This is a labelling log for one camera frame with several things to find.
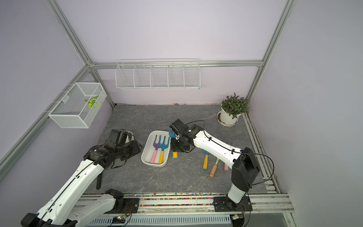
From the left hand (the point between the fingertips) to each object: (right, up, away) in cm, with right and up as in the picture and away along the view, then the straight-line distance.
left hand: (140, 149), depth 75 cm
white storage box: (0, -3, +18) cm, 18 cm away
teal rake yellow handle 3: (+37, -10, +12) cm, 40 cm away
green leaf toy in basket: (-30, +27, +6) cm, 41 cm away
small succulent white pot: (0, +9, -14) cm, 17 cm away
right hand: (+17, 0, +4) cm, 17 cm away
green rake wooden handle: (+40, -16, +7) cm, 44 cm away
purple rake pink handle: (+4, -2, +19) cm, 20 cm away
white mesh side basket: (-40, +24, +9) cm, 48 cm away
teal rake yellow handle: (+9, -2, +20) cm, 22 cm away
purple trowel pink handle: (+49, -13, +10) cm, 51 cm away
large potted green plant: (+55, +24, +18) cm, 63 cm away
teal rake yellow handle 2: (+19, -4, 0) cm, 19 cm away
